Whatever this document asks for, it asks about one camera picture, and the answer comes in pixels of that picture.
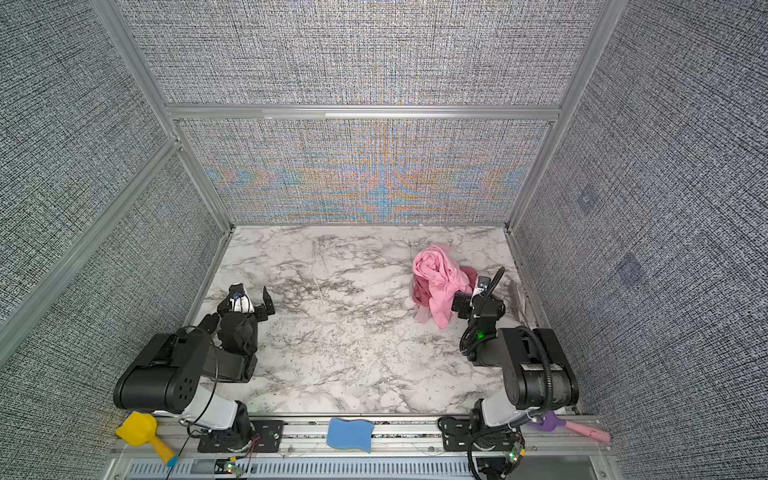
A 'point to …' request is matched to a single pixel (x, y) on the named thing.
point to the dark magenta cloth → (420, 295)
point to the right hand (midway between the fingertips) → (477, 290)
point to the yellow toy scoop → (140, 429)
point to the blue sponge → (350, 434)
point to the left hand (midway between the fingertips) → (249, 291)
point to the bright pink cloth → (438, 269)
